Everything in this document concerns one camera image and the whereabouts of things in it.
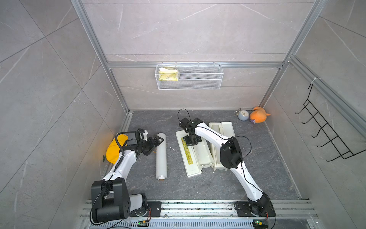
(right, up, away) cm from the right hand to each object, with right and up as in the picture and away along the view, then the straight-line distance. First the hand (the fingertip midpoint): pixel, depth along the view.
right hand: (192, 144), depth 97 cm
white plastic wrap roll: (-20, -7, -9) cm, 23 cm away
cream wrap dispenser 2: (+25, +11, +1) cm, 27 cm away
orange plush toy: (+52, +22, +10) cm, 57 cm away
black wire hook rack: (+64, +3, -37) cm, 74 cm away
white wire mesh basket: (-2, +48, +3) cm, 49 cm away
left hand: (-21, +4, -11) cm, 24 cm away
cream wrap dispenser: (+1, -7, -7) cm, 10 cm away
